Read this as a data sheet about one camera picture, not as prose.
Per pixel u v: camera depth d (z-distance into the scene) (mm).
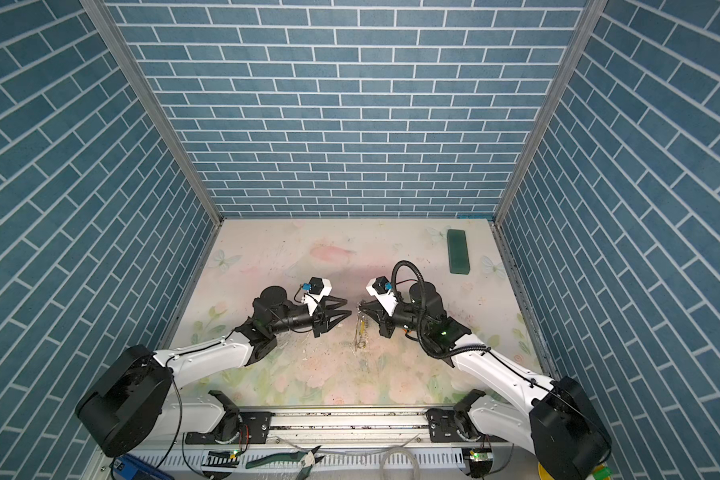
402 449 705
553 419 402
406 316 658
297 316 693
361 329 915
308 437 735
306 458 694
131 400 419
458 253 1096
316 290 669
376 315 707
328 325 710
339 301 768
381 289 651
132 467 675
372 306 722
